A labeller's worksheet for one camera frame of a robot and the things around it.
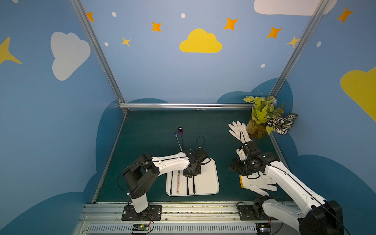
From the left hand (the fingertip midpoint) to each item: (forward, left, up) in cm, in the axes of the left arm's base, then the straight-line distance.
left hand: (196, 171), depth 87 cm
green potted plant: (+32, -41, +23) cm, 56 cm away
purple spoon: (+31, +12, -1) cm, 33 cm away
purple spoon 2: (-8, +2, 0) cm, 8 cm away
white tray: (-6, -6, -1) cm, 9 cm away
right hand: (0, -21, +7) cm, 22 cm away
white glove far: (+33, -33, -3) cm, 47 cm away
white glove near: (-5, -35, -1) cm, 36 cm away
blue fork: (-10, +15, -2) cm, 18 cm away
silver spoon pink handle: (-6, +11, -1) cm, 13 cm away
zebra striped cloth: (+21, -50, +20) cm, 58 cm away
